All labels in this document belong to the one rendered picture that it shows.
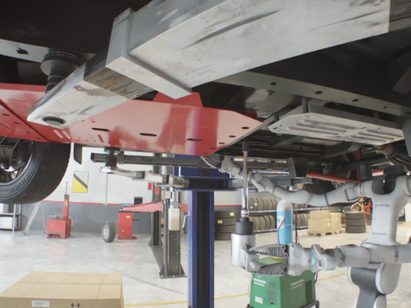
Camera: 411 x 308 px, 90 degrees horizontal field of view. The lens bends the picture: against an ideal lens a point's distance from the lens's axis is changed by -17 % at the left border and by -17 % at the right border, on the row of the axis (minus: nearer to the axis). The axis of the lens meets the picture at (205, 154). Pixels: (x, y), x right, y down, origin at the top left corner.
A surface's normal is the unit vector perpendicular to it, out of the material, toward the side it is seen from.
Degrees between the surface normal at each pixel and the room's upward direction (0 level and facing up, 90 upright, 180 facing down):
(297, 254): 89
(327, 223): 90
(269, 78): 180
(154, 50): 180
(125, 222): 90
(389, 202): 75
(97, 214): 90
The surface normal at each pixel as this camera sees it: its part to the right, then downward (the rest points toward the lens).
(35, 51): -0.14, 0.96
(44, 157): 0.37, -0.05
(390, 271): 0.26, -0.23
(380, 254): 0.06, -0.20
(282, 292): 0.56, -0.24
